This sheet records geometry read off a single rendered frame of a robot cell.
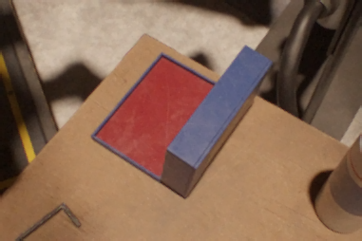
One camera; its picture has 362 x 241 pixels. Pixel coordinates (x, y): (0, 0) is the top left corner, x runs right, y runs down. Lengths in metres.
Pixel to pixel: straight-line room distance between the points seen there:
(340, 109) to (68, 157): 0.78
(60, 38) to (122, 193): 0.80
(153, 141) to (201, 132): 0.14
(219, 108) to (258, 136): 0.14
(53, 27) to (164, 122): 0.79
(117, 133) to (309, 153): 0.25
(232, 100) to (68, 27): 0.89
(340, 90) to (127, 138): 0.75
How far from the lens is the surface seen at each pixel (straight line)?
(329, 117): 1.24
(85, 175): 0.64
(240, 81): 0.55
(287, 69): 0.80
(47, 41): 1.36
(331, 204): 0.58
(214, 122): 0.52
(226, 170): 0.63
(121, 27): 1.35
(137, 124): 0.65
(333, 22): 1.06
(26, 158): 0.84
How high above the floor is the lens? 1.05
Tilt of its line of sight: 62 degrees down
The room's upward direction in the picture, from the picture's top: straight up
